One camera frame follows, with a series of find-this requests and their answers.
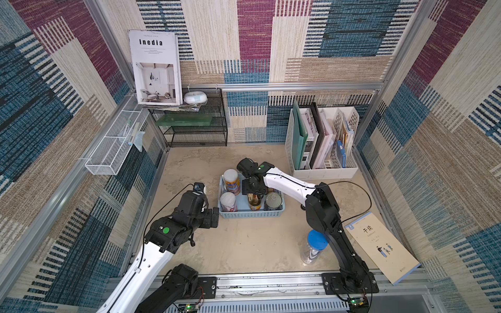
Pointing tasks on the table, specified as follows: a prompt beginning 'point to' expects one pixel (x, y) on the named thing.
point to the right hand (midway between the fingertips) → (249, 190)
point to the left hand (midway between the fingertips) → (205, 209)
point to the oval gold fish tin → (254, 201)
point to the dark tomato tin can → (273, 201)
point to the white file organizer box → (344, 122)
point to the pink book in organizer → (327, 140)
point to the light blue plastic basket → (242, 211)
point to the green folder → (300, 135)
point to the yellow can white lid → (232, 181)
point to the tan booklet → (377, 245)
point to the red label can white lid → (227, 202)
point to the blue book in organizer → (342, 152)
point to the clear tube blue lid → (317, 241)
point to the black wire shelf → (207, 127)
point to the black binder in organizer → (322, 134)
